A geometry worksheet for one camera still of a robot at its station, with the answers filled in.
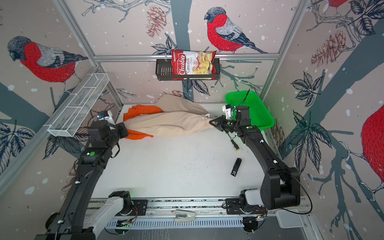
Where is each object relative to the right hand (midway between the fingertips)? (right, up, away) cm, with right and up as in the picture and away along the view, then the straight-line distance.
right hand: (207, 125), depth 79 cm
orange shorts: (-54, +9, +34) cm, 64 cm away
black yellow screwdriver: (+20, -16, +16) cm, 30 cm away
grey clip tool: (-12, -43, -9) cm, 45 cm away
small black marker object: (+17, -24, +5) cm, 30 cm away
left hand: (-43, +1, -7) cm, 44 cm away
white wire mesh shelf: (-69, +2, -8) cm, 69 cm away
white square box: (+38, -43, -10) cm, 58 cm away
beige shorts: (-18, +6, +12) cm, 23 cm away
